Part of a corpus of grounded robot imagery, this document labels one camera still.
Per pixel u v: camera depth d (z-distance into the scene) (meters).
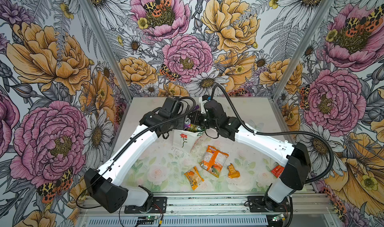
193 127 0.83
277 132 0.48
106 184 0.38
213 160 0.86
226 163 0.88
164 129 0.51
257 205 0.71
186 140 0.79
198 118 0.67
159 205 0.74
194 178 0.81
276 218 0.72
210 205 0.76
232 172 0.84
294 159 0.45
